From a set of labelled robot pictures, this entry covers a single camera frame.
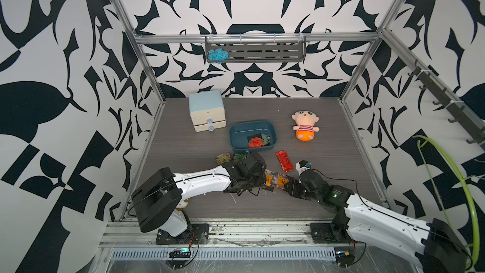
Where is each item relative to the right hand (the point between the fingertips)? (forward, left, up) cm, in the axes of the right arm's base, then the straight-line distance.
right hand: (281, 184), depth 82 cm
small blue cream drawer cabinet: (+34, +34, +11) cm, 49 cm away
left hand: (+3, +7, +3) cm, 8 cm away
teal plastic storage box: (+30, +19, -4) cm, 36 cm away
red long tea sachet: (+13, -4, -4) cm, 14 cm away
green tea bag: (+25, +4, -4) cm, 26 cm away
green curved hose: (-6, -49, +27) cm, 56 cm away
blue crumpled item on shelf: (+51, +28, +30) cm, 66 cm away
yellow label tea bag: (+14, +26, -3) cm, 30 cm away
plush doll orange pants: (+33, -17, +1) cm, 37 cm away
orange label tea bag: (+3, +2, -4) cm, 5 cm away
